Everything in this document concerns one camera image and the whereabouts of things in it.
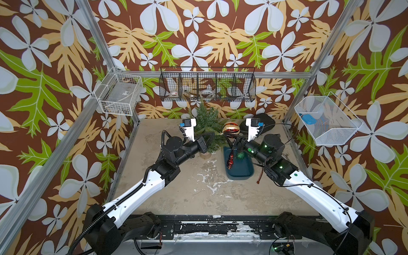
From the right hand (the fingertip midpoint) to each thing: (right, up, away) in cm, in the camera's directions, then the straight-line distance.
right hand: (228, 132), depth 67 cm
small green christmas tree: (-8, +4, +9) cm, 13 cm away
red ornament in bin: (+6, -17, +28) cm, 34 cm away
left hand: (-6, 0, -3) cm, 6 cm away
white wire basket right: (+55, +4, +9) cm, 56 cm away
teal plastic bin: (+13, -22, +27) cm, 37 cm away
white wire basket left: (-57, +22, +19) cm, 64 cm away
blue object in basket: (+46, +7, +17) cm, 50 cm away
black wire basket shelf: (-10, +31, +31) cm, 45 cm away
